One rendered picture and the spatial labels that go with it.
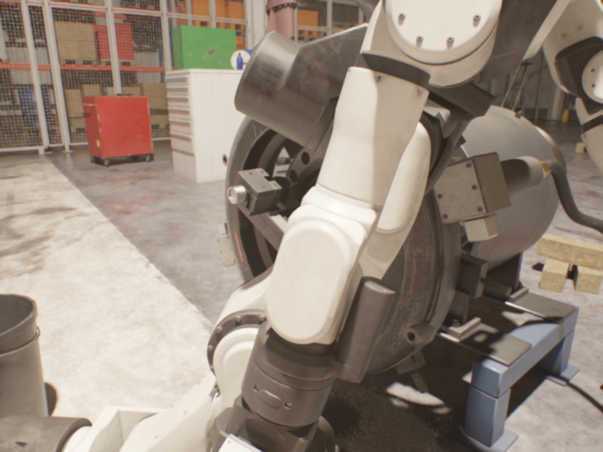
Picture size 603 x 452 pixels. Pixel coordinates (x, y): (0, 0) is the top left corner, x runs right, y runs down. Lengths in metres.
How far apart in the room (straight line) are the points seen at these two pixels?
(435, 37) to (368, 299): 0.22
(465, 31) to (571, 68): 0.44
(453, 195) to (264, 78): 0.42
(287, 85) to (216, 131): 4.39
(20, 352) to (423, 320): 1.01
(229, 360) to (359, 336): 0.27
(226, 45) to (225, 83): 3.64
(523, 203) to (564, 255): 1.25
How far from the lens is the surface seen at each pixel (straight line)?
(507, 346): 1.39
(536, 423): 1.59
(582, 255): 2.61
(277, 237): 1.14
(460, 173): 0.83
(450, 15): 0.35
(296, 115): 0.57
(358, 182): 0.38
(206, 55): 8.40
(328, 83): 0.56
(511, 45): 0.56
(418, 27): 0.35
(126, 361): 1.80
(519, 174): 0.96
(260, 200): 1.11
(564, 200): 1.32
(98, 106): 6.21
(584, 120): 0.79
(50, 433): 0.97
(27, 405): 1.48
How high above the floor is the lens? 0.93
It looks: 17 degrees down
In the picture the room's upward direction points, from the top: straight up
